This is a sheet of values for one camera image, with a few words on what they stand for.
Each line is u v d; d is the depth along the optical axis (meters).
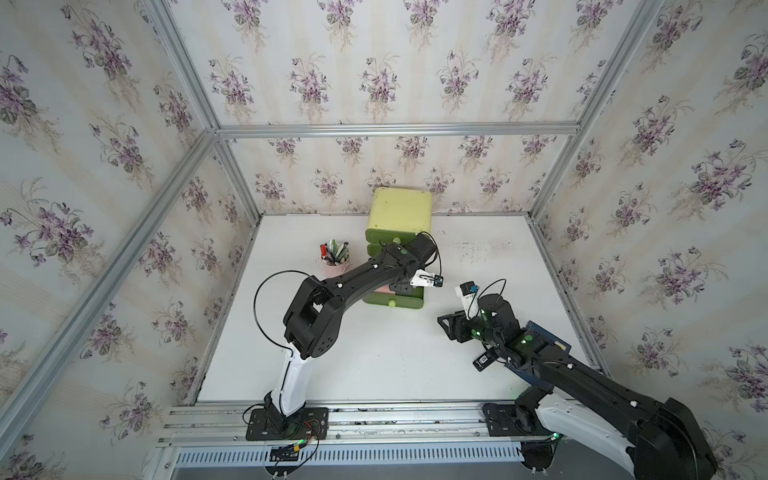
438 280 0.80
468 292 0.73
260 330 0.48
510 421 0.73
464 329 0.72
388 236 0.89
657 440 0.39
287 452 0.72
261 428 0.72
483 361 0.80
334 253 0.97
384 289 0.83
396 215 0.91
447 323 0.75
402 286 0.82
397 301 0.91
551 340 0.88
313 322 0.51
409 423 0.75
